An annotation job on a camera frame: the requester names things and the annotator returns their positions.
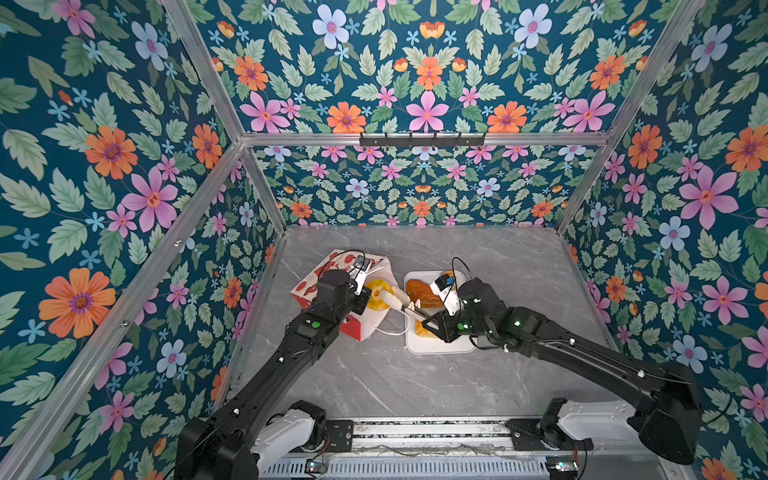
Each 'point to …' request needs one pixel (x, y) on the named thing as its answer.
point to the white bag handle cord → (399, 332)
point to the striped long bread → (448, 272)
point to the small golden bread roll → (423, 332)
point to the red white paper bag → (356, 326)
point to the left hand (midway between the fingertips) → (364, 272)
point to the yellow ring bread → (376, 301)
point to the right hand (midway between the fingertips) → (425, 320)
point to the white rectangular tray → (418, 345)
